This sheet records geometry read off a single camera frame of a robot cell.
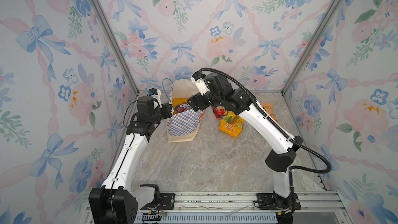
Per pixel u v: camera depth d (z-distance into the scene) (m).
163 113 0.68
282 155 0.47
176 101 1.01
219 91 0.50
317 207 0.73
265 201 0.73
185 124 0.81
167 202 0.73
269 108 1.10
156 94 0.68
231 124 0.95
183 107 0.92
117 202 0.38
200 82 0.60
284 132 0.46
